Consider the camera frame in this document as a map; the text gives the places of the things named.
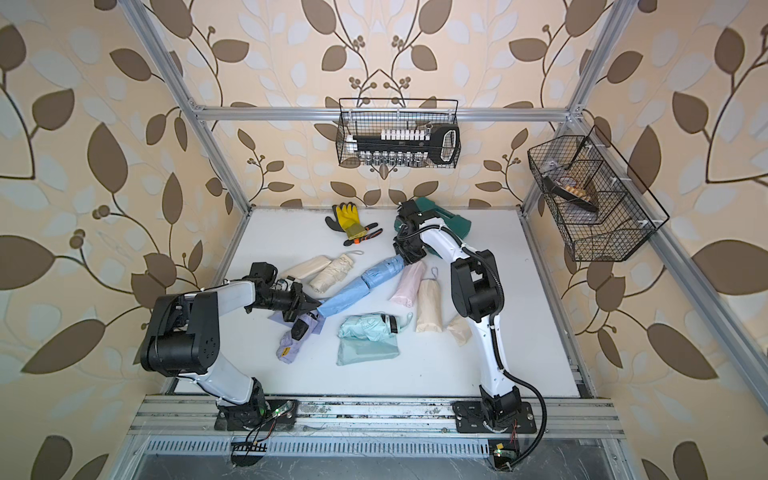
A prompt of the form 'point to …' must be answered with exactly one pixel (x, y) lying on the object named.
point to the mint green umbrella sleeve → (351, 350)
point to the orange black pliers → (367, 235)
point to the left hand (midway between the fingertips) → (316, 300)
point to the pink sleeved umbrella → (409, 284)
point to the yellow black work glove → (347, 220)
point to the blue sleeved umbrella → (341, 299)
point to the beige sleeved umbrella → (306, 267)
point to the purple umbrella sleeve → (278, 317)
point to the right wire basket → (603, 209)
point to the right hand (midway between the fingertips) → (397, 253)
